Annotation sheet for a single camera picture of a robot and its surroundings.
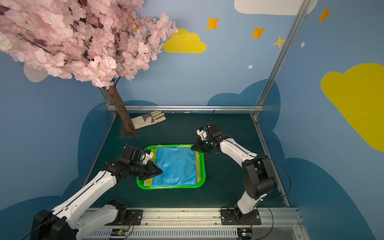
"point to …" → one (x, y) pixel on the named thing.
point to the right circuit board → (244, 233)
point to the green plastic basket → (140, 182)
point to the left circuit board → (119, 232)
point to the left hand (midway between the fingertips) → (162, 170)
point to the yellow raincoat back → (199, 179)
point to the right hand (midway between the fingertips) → (193, 147)
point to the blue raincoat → (178, 165)
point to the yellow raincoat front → (147, 182)
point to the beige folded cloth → (146, 119)
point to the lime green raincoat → (153, 150)
